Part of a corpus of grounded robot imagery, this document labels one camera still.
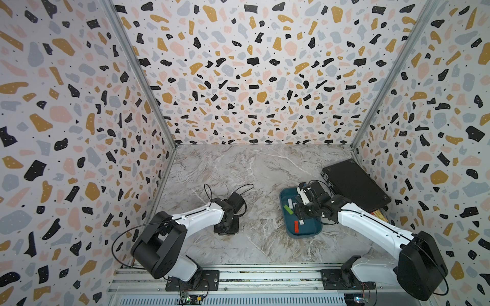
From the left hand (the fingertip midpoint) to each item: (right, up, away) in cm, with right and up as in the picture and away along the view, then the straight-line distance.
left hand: (234, 231), depth 86 cm
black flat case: (+59, +23, +14) cm, 64 cm away
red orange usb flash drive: (+28, +2, +1) cm, 29 cm away
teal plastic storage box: (+35, +2, +1) cm, 35 cm away
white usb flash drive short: (+27, +11, +8) cm, 30 cm away
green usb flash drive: (+26, +8, +7) cm, 28 cm away
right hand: (+29, +10, -1) cm, 31 cm away
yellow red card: (+69, +7, +5) cm, 69 cm away
